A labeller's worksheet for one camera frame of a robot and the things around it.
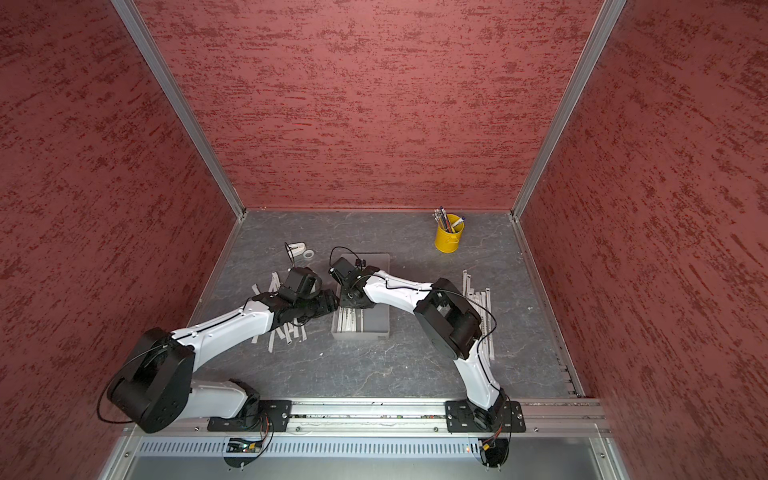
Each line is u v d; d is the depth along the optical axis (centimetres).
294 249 107
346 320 90
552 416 77
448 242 103
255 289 97
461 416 74
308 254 107
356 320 89
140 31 74
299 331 88
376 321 85
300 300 70
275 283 98
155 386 42
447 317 55
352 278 73
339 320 90
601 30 74
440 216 97
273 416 74
